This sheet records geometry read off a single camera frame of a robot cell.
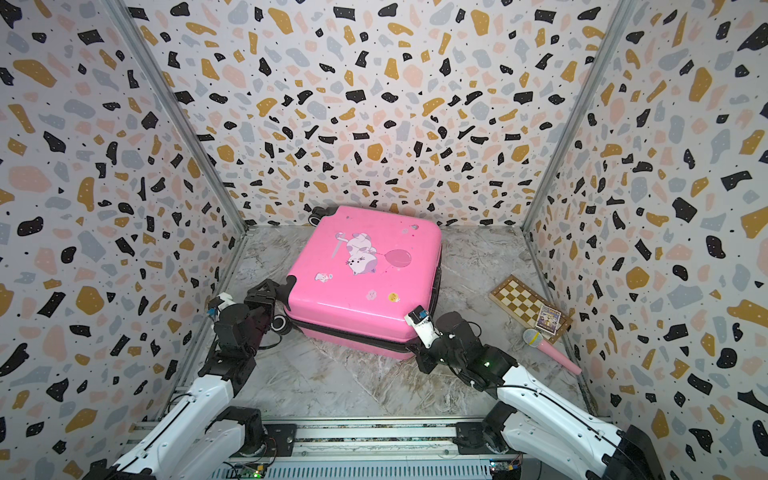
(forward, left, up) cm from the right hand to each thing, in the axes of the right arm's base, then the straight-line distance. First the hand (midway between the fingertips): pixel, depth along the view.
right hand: (407, 345), depth 77 cm
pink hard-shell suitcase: (+15, +13, +10) cm, 22 cm away
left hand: (+12, +34, +8) cm, 37 cm away
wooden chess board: (+20, -38, -12) cm, 45 cm away
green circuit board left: (-27, +37, -14) cm, 48 cm away
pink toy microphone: (+8, -37, -10) cm, 39 cm away
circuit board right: (-24, -24, -15) cm, 37 cm away
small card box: (+13, -43, -10) cm, 46 cm away
